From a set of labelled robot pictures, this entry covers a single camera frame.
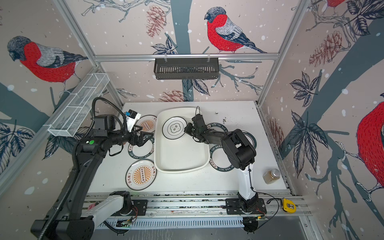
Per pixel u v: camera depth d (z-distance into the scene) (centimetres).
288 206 72
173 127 101
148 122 110
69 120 71
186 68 106
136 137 62
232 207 73
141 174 84
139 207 73
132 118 62
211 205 75
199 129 78
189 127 88
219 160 92
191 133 88
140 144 63
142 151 93
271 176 75
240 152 54
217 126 107
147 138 67
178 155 93
